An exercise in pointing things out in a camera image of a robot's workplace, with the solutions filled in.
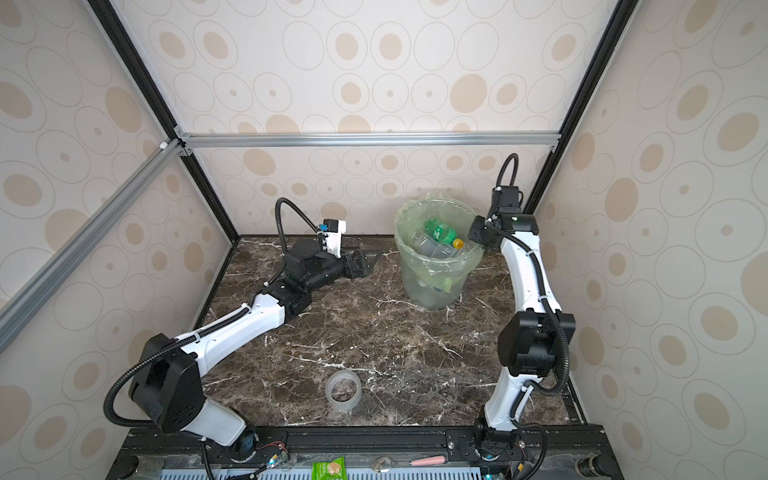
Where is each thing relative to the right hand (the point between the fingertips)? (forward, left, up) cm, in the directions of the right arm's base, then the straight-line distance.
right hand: (479, 230), depth 87 cm
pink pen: (-54, +17, -25) cm, 61 cm away
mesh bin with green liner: (-12, +14, -8) cm, 20 cm away
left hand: (-13, +29, +7) cm, 32 cm away
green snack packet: (-55, +39, -22) cm, 71 cm away
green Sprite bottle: (+2, +10, -3) cm, 10 cm away
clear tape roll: (-34, +40, -22) cm, 57 cm away
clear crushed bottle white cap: (-1, +14, -5) cm, 15 cm away
